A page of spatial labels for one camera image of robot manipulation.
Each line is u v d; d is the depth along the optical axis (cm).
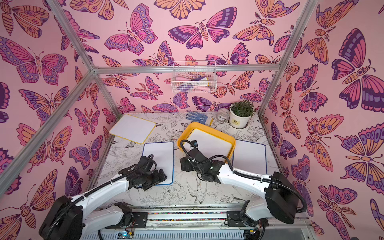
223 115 116
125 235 72
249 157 99
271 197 40
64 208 44
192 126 108
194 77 97
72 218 40
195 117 117
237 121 105
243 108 100
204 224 73
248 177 47
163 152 99
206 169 59
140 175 63
